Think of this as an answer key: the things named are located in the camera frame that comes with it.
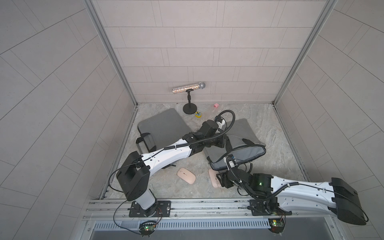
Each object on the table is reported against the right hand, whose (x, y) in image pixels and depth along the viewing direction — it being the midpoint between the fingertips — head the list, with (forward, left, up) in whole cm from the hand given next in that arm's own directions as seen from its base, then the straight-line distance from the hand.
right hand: (220, 177), depth 77 cm
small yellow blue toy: (+46, +9, -1) cm, 47 cm away
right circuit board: (-21, -24, -6) cm, 32 cm away
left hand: (+15, -6, +15) cm, 22 cm away
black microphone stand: (+52, +16, -1) cm, 54 cm away
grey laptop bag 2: (+12, -13, +11) cm, 21 cm away
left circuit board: (-19, +35, 0) cm, 40 cm away
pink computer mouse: (+3, +18, -2) cm, 18 cm away
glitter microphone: (+52, +6, +20) cm, 56 cm away
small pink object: (+54, -5, -1) cm, 55 cm away
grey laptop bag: (+34, +33, 0) cm, 47 cm away
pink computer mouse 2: (+3, +4, -1) cm, 5 cm away
